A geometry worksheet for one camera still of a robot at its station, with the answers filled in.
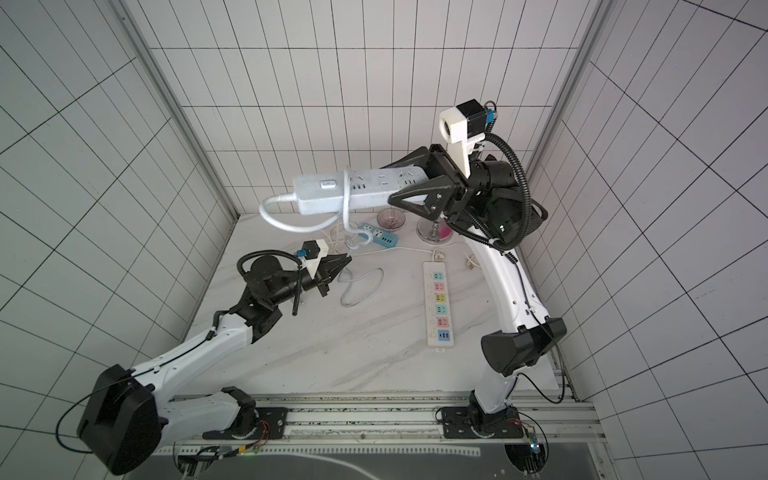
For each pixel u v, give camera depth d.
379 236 1.10
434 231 1.15
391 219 1.17
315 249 0.60
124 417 0.39
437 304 0.92
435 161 0.38
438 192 0.36
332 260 0.67
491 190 0.41
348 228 0.36
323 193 0.33
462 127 0.32
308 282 0.63
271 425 0.72
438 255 1.04
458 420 0.73
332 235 1.10
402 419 0.75
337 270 0.69
